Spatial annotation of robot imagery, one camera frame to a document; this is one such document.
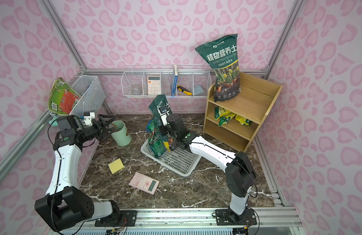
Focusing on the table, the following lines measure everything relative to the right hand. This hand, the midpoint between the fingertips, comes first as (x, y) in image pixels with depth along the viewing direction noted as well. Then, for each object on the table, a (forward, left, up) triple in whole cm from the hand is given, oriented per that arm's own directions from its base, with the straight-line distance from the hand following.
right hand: (160, 119), depth 79 cm
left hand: (-5, +23, +4) cm, 24 cm away
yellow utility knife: (+27, -12, -2) cm, 30 cm away
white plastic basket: (-12, -10, -28) cm, 31 cm away
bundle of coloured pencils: (+5, +32, -14) cm, 35 cm away
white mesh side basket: (+17, +43, +5) cm, 47 cm away
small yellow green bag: (+13, -35, -8) cm, 38 cm away
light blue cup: (+30, -21, -4) cm, 37 cm away
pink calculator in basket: (+26, +7, +3) cm, 27 cm away
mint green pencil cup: (0, +28, -16) cm, 33 cm away
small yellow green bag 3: (+6, -48, -9) cm, 49 cm away
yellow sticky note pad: (-15, +31, -28) cm, 44 cm away
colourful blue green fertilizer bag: (-2, +5, -13) cm, 14 cm away
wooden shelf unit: (+7, -45, -10) cm, 46 cm away
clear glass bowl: (+24, +20, -1) cm, 32 cm away
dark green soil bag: (+11, +1, +3) cm, 11 cm away
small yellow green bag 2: (+5, -36, -6) cm, 37 cm away
